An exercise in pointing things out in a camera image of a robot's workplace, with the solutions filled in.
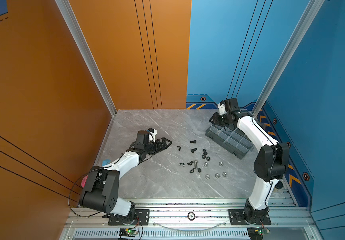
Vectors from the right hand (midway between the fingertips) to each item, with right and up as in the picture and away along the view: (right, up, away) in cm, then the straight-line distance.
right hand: (210, 120), depth 92 cm
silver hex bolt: (-9, -27, -1) cm, 28 cm away
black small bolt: (-7, -30, -3) cm, 31 cm away
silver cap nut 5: (+7, -32, -5) cm, 33 cm away
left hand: (-26, -14, -4) cm, 30 cm away
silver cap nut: (-3, -27, -1) cm, 27 cm away
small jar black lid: (+30, -33, -18) cm, 48 cm away
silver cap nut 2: (+6, -27, -1) cm, 28 cm away
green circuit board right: (+17, -54, -22) cm, 61 cm away
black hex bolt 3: (-3, -21, +4) cm, 21 cm away
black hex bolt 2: (-11, -20, +5) cm, 23 cm away
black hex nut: (-1, -24, +2) cm, 24 cm away
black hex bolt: (-10, -14, +10) cm, 20 cm away
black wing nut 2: (-13, -27, -1) cm, 30 cm away
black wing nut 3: (-12, -30, -3) cm, 33 cm away
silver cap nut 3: (-3, -33, -5) cm, 34 cm away
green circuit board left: (-45, -55, -21) cm, 74 cm away
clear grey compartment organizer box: (+16, -13, +5) cm, 22 cm away
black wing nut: (-18, -27, -1) cm, 32 cm away
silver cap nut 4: (+3, -33, -5) cm, 33 cm away
